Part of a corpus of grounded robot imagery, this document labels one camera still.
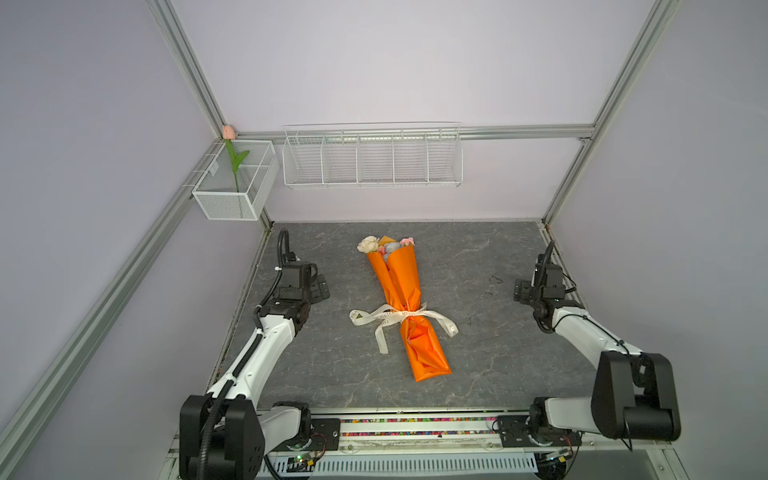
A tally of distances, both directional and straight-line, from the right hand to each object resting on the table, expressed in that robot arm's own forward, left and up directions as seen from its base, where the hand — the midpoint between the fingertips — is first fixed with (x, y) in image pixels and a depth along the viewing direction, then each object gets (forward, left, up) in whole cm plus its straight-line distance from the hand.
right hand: (540, 288), depth 90 cm
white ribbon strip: (-7, +45, -3) cm, 46 cm away
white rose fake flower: (+19, +46, -3) cm, 50 cm away
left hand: (-3, +69, +6) cm, 70 cm away
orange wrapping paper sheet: (+7, +43, 0) cm, 44 cm away
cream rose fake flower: (+18, +54, 0) cm, 56 cm away
